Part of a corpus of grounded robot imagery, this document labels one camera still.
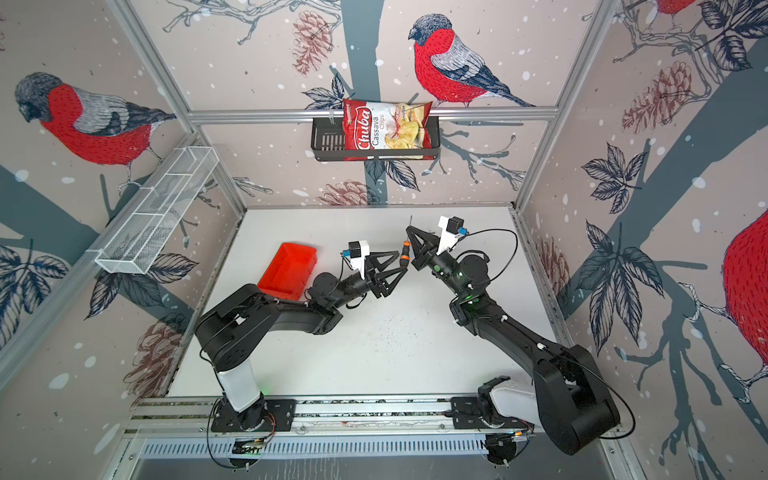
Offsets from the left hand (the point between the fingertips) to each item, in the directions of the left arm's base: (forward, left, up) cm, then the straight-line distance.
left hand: (401, 265), depth 71 cm
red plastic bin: (+18, +40, -30) cm, 53 cm away
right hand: (+6, 0, +5) cm, 7 cm away
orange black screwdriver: (+4, -1, -1) cm, 4 cm away
